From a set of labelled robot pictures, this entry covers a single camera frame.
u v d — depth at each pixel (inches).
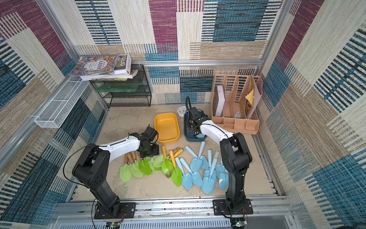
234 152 20.3
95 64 32.1
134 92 45.4
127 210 29.1
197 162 35.0
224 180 32.6
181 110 44.8
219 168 34.2
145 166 34.3
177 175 33.4
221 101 37.7
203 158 35.3
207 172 33.4
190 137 38.6
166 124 43.5
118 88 38.3
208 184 31.8
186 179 32.7
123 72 31.8
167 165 34.2
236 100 46.0
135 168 34.2
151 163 34.8
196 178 32.8
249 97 35.3
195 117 29.4
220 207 28.9
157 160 35.2
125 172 33.5
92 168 18.5
